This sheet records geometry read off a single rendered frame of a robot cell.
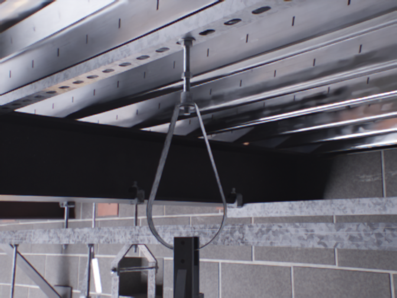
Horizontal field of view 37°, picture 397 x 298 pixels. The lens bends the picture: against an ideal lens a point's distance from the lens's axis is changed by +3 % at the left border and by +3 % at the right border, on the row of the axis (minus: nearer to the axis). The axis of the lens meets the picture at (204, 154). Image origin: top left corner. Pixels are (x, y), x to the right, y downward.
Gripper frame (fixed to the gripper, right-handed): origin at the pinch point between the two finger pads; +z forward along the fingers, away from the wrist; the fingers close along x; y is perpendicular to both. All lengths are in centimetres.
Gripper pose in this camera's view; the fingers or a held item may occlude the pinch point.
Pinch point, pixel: (186, 250)
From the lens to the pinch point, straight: 80.3
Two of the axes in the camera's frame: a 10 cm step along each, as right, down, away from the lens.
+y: -9.9, 0.3, 1.7
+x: 1.7, 1.3, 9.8
